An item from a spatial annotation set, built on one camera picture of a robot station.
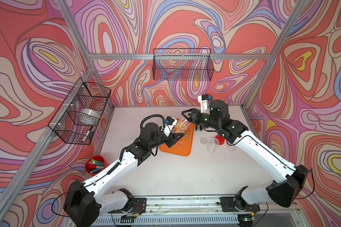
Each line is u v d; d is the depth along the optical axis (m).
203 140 0.99
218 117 0.52
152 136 0.57
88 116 0.70
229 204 0.73
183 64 0.96
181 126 0.69
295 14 0.71
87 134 0.72
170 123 0.61
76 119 0.73
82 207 0.38
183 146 0.96
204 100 0.63
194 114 0.61
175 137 0.64
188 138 0.99
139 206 0.72
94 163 0.76
